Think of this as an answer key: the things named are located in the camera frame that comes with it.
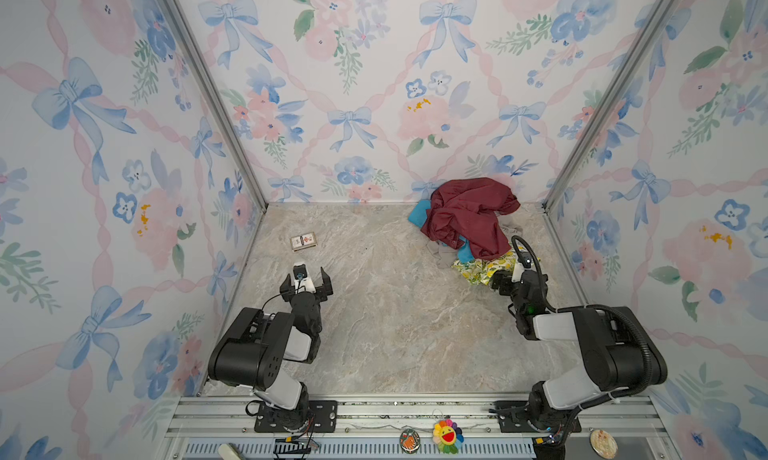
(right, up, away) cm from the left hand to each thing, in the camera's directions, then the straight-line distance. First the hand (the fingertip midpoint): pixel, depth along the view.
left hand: (307, 269), depth 89 cm
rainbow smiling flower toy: (+38, -37, -18) cm, 56 cm away
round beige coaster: (+75, -39, -19) cm, 86 cm away
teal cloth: (+36, +18, +28) cm, 49 cm away
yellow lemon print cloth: (+53, -1, +4) cm, 53 cm away
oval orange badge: (+29, -38, -18) cm, 51 cm away
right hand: (+64, 0, +5) cm, 64 cm away
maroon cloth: (+52, +18, +12) cm, 57 cm away
